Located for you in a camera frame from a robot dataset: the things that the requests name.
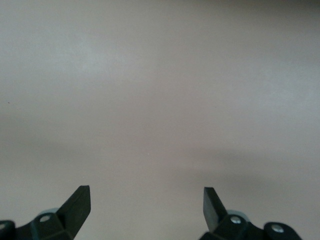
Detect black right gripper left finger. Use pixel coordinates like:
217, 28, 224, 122
14, 185, 92, 240

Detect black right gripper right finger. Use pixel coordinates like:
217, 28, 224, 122
198, 186, 266, 240

